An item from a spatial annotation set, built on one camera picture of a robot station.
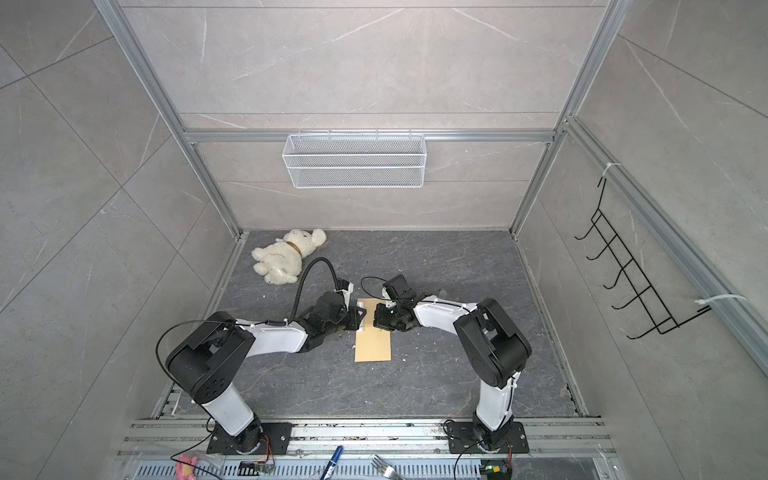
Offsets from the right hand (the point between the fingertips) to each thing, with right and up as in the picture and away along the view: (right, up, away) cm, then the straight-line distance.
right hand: (373, 320), depth 93 cm
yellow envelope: (0, -7, -2) cm, 7 cm away
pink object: (-42, -28, -25) cm, 57 cm away
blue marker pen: (-8, -29, -23) cm, 37 cm away
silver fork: (+4, -29, -24) cm, 38 cm away
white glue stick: (-4, +5, -1) cm, 7 cm away
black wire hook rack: (+61, +16, -26) cm, 68 cm away
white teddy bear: (-31, +18, +5) cm, 37 cm away
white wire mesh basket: (-7, +53, +9) cm, 55 cm away
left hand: (-3, +5, 0) cm, 6 cm away
